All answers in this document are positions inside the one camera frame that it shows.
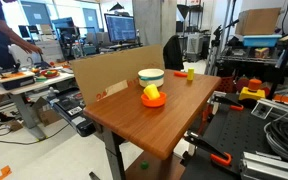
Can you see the computer monitor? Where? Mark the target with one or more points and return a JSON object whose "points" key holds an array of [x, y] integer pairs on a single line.
{"points": [[120, 28]]}

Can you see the yellow emergency stop button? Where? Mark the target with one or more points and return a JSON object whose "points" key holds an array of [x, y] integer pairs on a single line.
{"points": [[252, 92]]}

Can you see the black equipment case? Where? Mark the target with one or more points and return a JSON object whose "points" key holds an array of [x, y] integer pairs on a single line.
{"points": [[72, 110]]}

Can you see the orange bowl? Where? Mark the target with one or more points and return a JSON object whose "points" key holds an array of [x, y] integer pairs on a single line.
{"points": [[154, 102]]}

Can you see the brown cardboard board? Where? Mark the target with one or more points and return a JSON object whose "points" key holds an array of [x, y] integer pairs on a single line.
{"points": [[110, 70]]}

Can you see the black table leg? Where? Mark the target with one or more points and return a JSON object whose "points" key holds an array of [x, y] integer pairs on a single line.
{"points": [[114, 153]]}

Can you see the small cardboard box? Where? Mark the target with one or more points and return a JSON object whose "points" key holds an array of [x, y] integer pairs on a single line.
{"points": [[47, 113]]}

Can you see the small green ball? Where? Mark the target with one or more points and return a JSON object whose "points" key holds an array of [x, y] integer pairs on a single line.
{"points": [[144, 165]]}

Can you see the yellow cylinder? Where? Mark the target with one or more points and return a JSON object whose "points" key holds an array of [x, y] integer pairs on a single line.
{"points": [[190, 74]]}

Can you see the black perforated breadboard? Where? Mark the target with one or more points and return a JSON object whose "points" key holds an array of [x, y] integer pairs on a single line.
{"points": [[237, 133]]}

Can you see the yellow cup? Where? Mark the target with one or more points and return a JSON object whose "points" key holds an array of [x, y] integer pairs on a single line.
{"points": [[151, 91]]}

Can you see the orange toy carrot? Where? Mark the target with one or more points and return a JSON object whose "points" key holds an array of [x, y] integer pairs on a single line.
{"points": [[180, 74]]}

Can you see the cardboard box on shelf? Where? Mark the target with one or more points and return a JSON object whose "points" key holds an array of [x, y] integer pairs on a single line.
{"points": [[258, 21]]}

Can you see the black camera tripod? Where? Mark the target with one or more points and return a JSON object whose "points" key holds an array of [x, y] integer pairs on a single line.
{"points": [[217, 46]]}

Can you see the aluminium extrusion rail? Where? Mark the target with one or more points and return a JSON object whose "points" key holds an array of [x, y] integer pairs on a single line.
{"points": [[270, 166]]}

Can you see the white side table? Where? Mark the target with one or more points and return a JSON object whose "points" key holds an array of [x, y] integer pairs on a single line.
{"points": [[24, 88]]}

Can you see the red plate with toys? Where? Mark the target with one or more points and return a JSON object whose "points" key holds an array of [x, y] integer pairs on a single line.
{"points": [[49, 73]]}

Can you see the white bowl with teal stripe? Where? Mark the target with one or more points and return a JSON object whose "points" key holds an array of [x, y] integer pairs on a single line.
{"points": [[151, 78]]}

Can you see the black chair with jacket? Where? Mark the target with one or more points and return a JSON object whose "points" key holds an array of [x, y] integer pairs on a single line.
{"points": [[173, 53]]}

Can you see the blue plastic bin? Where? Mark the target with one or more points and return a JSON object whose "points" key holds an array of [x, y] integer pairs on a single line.
{"points": [[261, 40]]}

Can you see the grey concrete pillar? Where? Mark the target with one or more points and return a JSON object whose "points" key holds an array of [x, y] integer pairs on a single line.
{"points": [[154, 23]]}

